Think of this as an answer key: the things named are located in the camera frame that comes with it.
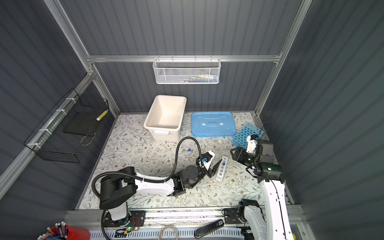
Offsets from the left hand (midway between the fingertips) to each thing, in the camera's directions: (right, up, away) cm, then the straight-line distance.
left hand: (217, 156), depth 74 cm
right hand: (+10, +1, 0) cm, 10 cm away
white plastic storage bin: (-34, +22, +42) cm, 58 cm away
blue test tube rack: (+19, +7, +25) cm, 32 cm away
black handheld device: (-9, -32, -9) cm, 34 cm away
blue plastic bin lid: (+3, +17, +39) cm, 43 cm away
